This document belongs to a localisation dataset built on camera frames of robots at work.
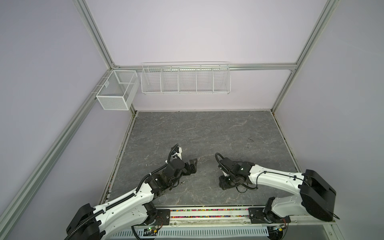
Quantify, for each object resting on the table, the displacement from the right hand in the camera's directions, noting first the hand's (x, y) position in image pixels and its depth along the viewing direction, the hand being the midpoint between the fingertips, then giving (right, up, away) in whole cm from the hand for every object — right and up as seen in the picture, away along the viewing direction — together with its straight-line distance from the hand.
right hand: (222, 185), depth 82 cm
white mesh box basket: (-68, +57, +18) cm, 91 cm away
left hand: (-18, +13, -3) cm, 23 cm away
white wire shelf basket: (-22, +65, +17) cm, 71 cm away
